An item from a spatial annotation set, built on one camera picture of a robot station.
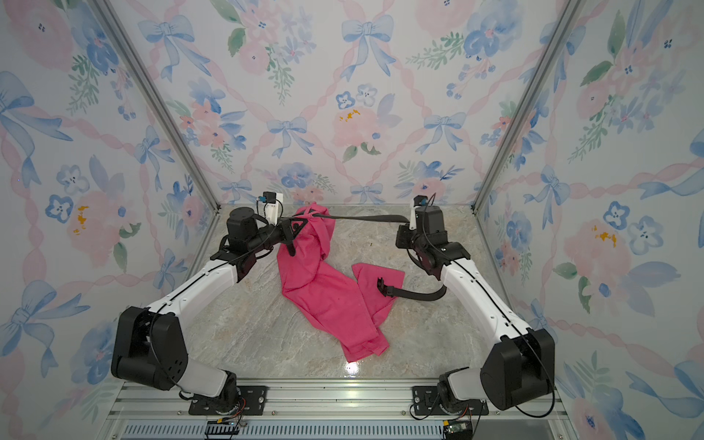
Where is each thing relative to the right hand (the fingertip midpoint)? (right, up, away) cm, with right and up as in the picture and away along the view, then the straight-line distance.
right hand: (408, 226), depth 83 cm
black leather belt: (+2, -23, +12) cm, 26 cm away
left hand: (-31, +3, -2) cm, 31 cm away
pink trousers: (-18, -27, +6) cm, 33 cm away
